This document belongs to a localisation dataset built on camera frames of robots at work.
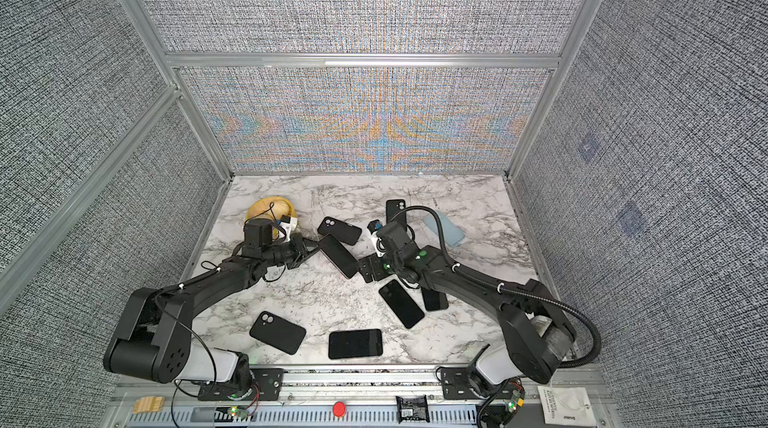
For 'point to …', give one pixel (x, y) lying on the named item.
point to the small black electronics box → (412, 409)
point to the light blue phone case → (452, 233)
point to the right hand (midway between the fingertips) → (370, 261)
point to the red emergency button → (339, 408)
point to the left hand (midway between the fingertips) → (323, 246)
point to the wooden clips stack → (149, 403)
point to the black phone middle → (401, 303)
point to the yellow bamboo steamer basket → (272, 209)
